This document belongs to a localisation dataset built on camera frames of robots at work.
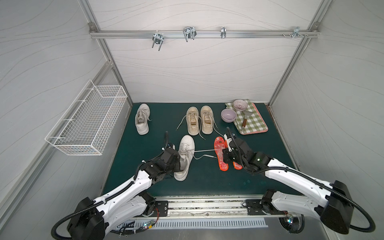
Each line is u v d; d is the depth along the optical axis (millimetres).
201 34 779
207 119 1066
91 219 386
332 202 395
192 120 1043
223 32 781
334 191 410
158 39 792
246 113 1141
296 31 765
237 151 574
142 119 1016
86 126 688
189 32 766
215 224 702
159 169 585
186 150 832
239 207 754
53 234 380
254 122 1087
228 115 1095
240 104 1182
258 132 1036
